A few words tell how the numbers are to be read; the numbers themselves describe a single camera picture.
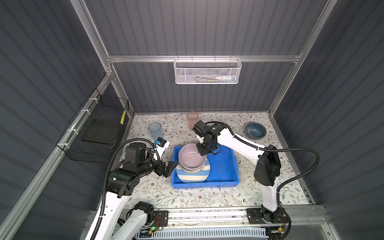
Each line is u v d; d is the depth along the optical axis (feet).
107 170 1.47
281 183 1.81
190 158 2.77
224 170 2.99
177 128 3.67
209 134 2.00
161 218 2.38
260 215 2.38
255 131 3.51
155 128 3.27
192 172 2.59
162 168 1.87
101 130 2.43
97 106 2.58
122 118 2.71
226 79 2.92
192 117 3.36
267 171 1.58
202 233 2.32
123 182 1.42
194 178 2.69
